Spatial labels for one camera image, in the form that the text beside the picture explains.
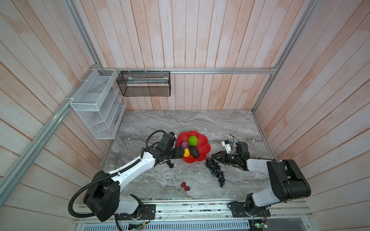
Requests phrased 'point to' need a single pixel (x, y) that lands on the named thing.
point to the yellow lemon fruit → (187, 152)
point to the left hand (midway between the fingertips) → (179, 154)
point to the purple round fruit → (184, 145)
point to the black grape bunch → (215, 169)
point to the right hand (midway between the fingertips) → (213, 156)
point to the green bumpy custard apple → (192, 140)
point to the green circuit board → (136, 226)
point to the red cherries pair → (183, 185)
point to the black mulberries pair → (170, 165)
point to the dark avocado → (194, 151)
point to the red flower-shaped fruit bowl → (203, 146)
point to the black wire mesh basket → (145, 83)
